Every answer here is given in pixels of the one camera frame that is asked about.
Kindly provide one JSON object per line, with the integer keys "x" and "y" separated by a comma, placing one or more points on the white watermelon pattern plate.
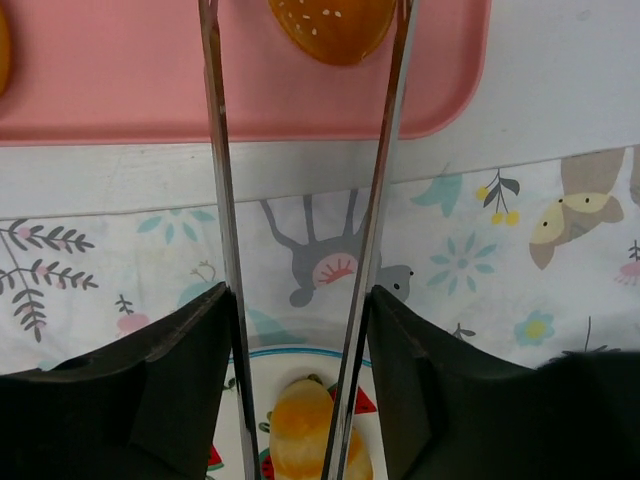
{"x": 273, "y": 370}

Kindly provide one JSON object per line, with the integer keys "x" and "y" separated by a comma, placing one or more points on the ring donut bread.
{"x": 5, "y": 51}

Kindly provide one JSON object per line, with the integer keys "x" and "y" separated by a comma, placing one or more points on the small orange bun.
{"x": 335, "y": 32}

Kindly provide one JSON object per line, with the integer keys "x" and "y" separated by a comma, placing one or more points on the silver metal tongs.
{"x": 339, "y": 438}

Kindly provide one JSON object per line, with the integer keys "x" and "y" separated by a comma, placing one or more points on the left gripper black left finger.
{"x": 142, "y": 407}

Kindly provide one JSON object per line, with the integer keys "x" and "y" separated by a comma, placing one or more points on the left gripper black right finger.
{"x": 451, "y": 411}

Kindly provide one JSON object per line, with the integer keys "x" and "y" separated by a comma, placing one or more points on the small striped bread loaf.
{"x": 299, "y": 429}

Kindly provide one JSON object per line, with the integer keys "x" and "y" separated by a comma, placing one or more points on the floral printed placemat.
{"x": 528, "y": 264}

